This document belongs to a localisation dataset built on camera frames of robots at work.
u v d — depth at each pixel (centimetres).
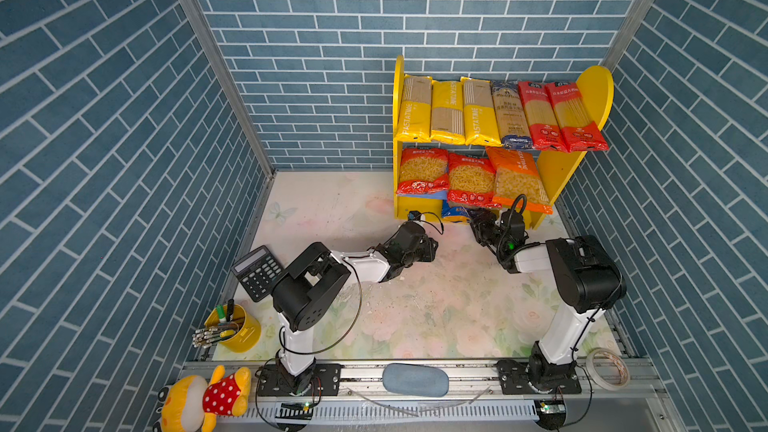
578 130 71
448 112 77
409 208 109
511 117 75
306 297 48
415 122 74
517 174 96
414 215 84
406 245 73
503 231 79
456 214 100
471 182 94
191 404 65
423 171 96
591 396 68
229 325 74
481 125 73
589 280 50
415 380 72
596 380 74
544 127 72
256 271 92
